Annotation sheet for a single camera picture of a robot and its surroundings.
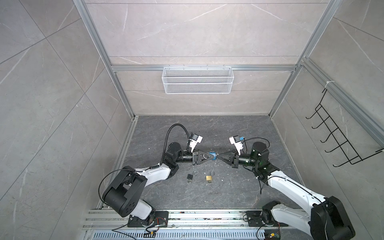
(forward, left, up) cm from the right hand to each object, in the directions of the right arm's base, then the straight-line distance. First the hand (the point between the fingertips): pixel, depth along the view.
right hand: (218, 156), depth 73 cm
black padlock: (-2, +15, -21) cm, 26 cm away
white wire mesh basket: (+54, +9, +9) cm, 55 cm away
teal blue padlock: (0, +2, +2) cm, 3 cm away
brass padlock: (-2, +4, -22) cm, 22 cm away
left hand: (-1, +3, +2) cm, 4 cm away
